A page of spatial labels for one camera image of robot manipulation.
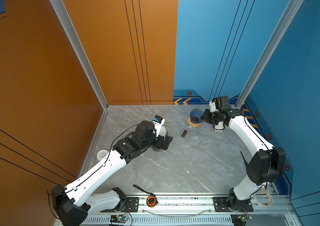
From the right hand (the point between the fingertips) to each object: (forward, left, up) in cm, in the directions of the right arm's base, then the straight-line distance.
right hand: (200, 117), depth 87 cm
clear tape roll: (-40, -34, -20) cm, 56 cm away
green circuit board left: (-50, +46, -21) cm, 71 cm away
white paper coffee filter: (-9, +23, -3) cm, 25 cm away
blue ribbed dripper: (+1, +3, +1) cm, 3 cm away
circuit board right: (-50, -16, -22) cm, 57 cm away
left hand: (-16, +22, +6) cm, 28 cm away
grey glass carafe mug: (-12, +28, -19) cm, 36 cm away
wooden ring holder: (0, +2, -8) cm, 9 cm away
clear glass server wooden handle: (-1, +8, -14) cm, 16 cm away
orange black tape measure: (-42, +29, -17) cm, 54 cm away
